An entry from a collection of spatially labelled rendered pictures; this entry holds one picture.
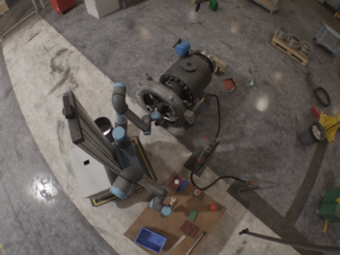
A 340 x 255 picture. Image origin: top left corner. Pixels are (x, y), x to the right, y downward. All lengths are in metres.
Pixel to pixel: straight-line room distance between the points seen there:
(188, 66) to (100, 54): 2.33
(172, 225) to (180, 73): 1.83
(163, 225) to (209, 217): 0.54
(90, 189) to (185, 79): 1.65
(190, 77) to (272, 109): 1.99
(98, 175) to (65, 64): 3.02
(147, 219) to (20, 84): 4.17
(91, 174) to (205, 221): 1.38
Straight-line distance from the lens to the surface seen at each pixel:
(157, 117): 1.87
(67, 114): 0.93
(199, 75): 2.36
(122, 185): 1.20
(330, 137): 4.64
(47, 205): 3.18
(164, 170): 2.61
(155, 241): 2.15
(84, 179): 1.91
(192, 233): 2.15
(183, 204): 2.11
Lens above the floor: 2.57
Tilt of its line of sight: 66 degrees down
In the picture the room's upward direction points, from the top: 6 degrees clockwise
